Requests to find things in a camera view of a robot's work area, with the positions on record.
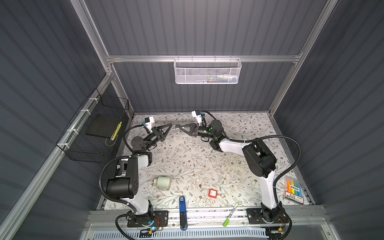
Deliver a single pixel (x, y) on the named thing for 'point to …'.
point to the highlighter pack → (293, 190)
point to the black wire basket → (76, 145)
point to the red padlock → (212, 193)
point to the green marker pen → (227, 220)
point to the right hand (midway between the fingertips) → (181, 131)
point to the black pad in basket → (104, 125)
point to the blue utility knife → (183, 214)
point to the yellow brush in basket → (113, 136)
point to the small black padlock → (173, 127)
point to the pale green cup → (162, 183)
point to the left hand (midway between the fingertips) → (173, 126)
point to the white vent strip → (136, 235)
